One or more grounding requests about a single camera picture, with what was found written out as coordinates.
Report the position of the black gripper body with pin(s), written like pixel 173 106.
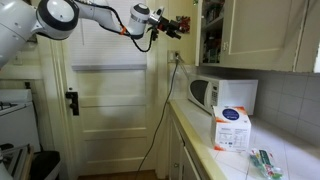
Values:
pixel 164 26

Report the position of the cream wall cupboard carcass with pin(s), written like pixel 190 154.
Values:
pixel 305 40

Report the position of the white microwave oven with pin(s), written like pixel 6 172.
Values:
pixel 233 93

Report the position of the metal framed glass panel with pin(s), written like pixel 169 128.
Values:
pixel 15 163

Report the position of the green red plastic packet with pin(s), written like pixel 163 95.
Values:
pixel 265 163

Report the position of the cream base cabinet door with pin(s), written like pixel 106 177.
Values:
pixel 176 150
pixel 190 170

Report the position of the green box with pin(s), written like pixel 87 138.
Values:
pixel 213 55

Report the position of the cream panelled room door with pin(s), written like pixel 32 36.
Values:
pixel 113 116

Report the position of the red wall decoration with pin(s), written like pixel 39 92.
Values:
pixel 186 24

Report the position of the white stove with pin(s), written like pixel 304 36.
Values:
pixel 16 126

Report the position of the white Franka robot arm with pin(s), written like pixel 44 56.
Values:
pixel 20 26

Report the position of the cream light switch plate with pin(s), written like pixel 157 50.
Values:
pixel 17 60

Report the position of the wall power outlet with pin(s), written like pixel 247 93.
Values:
pixel 171 56

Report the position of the cream cupboard door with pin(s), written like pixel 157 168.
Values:
pixel 199 33
pixel 260 30

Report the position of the white box with blue circle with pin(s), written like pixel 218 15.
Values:
pixel 230 133

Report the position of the white door blind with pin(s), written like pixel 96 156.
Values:
pixel 100 50

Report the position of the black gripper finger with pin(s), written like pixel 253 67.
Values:
pixel 174 34
pixel 175 24

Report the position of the black door lock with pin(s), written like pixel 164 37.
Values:
pixel 72 103

